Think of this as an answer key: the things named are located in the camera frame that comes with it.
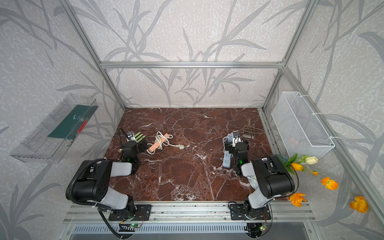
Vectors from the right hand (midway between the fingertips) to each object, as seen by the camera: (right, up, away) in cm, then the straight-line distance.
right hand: (236, 137), depth 94 cm
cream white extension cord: (-46, -5, +5) cm, 46 cm away
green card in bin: (-82, +10, -25) cm, 87 cm away
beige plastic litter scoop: (+12, +3, +11) cm, 17 cm away
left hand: (-64, -1, -1) cm, 64 cm away
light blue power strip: (-6, -11, -3) cm, 13 cm away
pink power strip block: (-50, -4, 0) cm, 50 cm away
